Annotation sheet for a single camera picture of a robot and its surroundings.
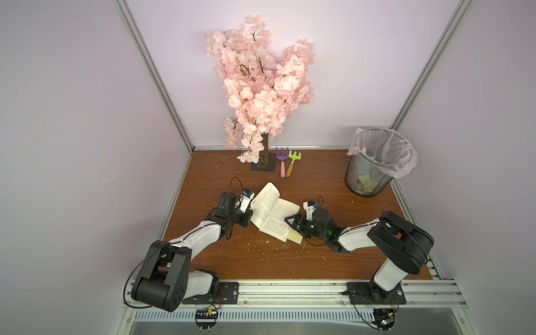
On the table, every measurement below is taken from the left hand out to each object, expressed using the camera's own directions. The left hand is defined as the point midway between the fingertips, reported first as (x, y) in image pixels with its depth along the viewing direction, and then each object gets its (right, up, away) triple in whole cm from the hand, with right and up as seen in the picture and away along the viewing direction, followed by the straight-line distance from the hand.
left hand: (252, 209), depth 90 cm
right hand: (+16, -2, -4) cm, 16 cm away
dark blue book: (+8, -2, +2) cm, 9 cm away
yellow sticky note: (+18, -9, -7) cm, 22 cm away
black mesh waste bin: (+46, +20, -2) cm, 51 cm away
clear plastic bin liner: (+63, +26, +2) cm, 68 cm away
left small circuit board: (-14, -35, -18) cm, 42 cm away
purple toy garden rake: (+15, +24, +26) cm, 38 cm away
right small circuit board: (+48, -33, -20) cm, 62 cm away
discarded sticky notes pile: (+51, +12, 0) cm, 52 cm away
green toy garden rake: (+21, +24, +27) cm, 42 cm away
